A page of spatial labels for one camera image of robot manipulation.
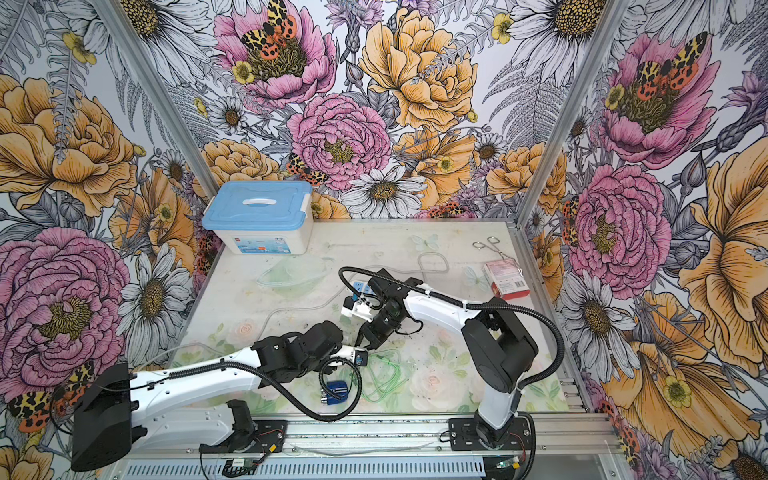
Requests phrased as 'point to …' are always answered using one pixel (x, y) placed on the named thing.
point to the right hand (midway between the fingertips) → (361, 355)
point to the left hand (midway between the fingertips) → (331, 341)
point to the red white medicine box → (506, 278)
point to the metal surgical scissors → (492, 246)
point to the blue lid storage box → (266, 217)
